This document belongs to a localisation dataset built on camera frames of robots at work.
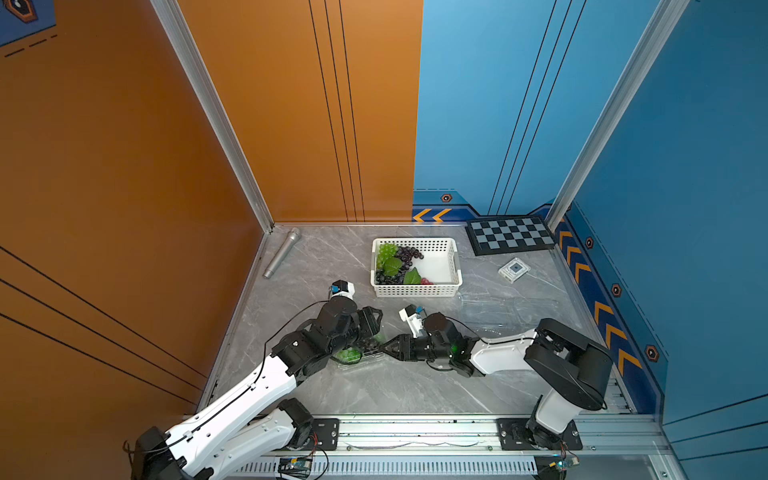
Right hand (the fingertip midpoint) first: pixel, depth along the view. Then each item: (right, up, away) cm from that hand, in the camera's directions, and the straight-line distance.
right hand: (385, 351), depth 80 cm
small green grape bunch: (0, +27, +25) cm, 37 cm away
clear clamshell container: (+39, +9, +16) cm, 43 cm away
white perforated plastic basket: (+19, +22, +27) cm, 40 cm away
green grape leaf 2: (+8, +19, +16) cm, 26 cm away
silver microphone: (-39, +26, +29) cm, 55 cm away
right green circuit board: (+43, -23, -11) cm, 50 cm away
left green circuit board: (-21, -25, -9) cm, 34 cm away
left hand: (-1, +12, -4) cm, 13 cm away
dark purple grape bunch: (+7, +26, +25) cm, 37 cm away
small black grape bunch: (-1, +18, +18) cm, 25 cm away
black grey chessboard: (+45, +33, +32) cm, 65 cm away
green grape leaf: (+2, +22, +19) cm, 30 cm away
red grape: (+13, +17, +19) cm, 28 cm away
